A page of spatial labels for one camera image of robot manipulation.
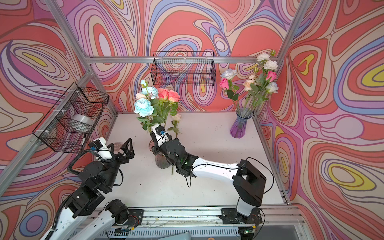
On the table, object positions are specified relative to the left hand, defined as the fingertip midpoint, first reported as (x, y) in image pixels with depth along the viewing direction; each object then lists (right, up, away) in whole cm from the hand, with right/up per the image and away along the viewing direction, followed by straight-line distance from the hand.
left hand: (124, 140), depth 64 cm
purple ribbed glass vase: (+61, +4, +37) cm, 71 cm away
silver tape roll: (-25, +10, +9) cm, 29 cm away
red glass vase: (+9, -16, +31) cm, 36 cm away
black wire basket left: (-29, +7, +6) cm, 30 cm away
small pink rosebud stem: (+17, +12, +47) cm, 51 cm away
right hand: (+10, +2, +7) cm, 12 cm away
